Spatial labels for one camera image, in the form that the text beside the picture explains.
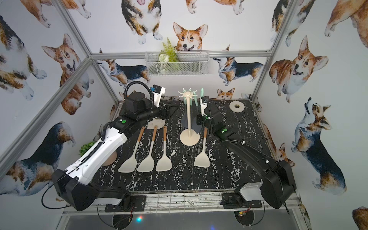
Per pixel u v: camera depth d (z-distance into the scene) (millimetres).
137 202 736
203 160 881
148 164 857
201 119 705
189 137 977
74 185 382
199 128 917
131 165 841
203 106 676
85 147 763
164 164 858
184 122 918
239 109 1144
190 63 924
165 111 617
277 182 401
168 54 818
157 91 599
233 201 742
